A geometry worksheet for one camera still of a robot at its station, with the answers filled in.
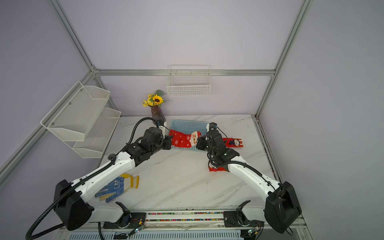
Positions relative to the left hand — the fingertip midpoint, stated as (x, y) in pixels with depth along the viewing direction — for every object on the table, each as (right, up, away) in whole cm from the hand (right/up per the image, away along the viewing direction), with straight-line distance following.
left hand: (169, 139), depth 81 cm
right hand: (+16, 0, +1) cm, 17 cm away
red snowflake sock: (+5, 0, +5) cm, 7 cm away
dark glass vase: (-14, +17, +26) cm, 34 cm away
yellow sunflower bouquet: (-13, +26, +17) cm, 34 cm away
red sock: (+28, -19, +8) cm, 34 cm away
